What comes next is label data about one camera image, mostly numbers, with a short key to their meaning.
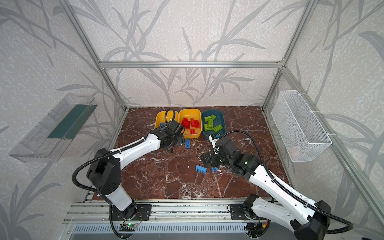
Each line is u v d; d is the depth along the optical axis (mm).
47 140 644
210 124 1052
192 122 1083
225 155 551
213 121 1079
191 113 1195
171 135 678
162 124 1083
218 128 1052
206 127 1046
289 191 418
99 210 755
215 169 882
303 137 615
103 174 449
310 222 376
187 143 999
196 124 1083
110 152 477
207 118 1094
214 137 645
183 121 1079
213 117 1118
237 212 737
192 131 1048
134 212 688
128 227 717
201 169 865
